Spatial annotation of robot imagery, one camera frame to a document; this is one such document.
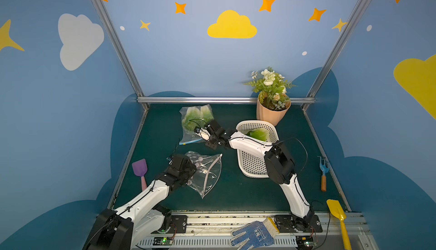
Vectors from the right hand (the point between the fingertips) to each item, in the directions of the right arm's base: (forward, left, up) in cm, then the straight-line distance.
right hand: (212, 134), depth 96 cm
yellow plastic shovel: (-34, -61, -7) cm, 70 cm away
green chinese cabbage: (+2, -28, +1) cm, 28 cm away
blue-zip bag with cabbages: (+10, +13, +3) cm, 17 cm away
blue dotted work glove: (-46, -25, -7) cm, 53 cm away
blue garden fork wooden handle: (-13, -64, -9) cm, 66 cm away
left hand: (-19, +5, -3) cm, 20 cm away
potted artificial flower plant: (+21, -36, +8) cm, 42 cm away
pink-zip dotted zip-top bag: (-21, 0, -1) cm, 21 cm away
